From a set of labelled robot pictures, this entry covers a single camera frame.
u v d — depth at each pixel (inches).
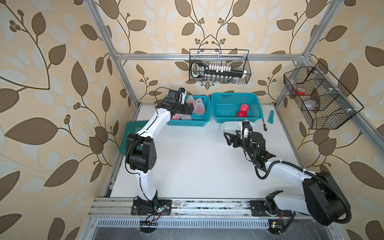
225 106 47.1
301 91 31.7
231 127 40.8
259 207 28.6
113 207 30.4
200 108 42.6
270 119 43.9
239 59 35.8
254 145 26.1
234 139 29.6
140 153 19.8
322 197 16.4
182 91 32.1
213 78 35.0
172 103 27.7
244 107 43.8
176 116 41.4
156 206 28.8
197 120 43.9
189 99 45.1
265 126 41.6
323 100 29.1
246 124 29.0
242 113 42.6
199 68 32.5
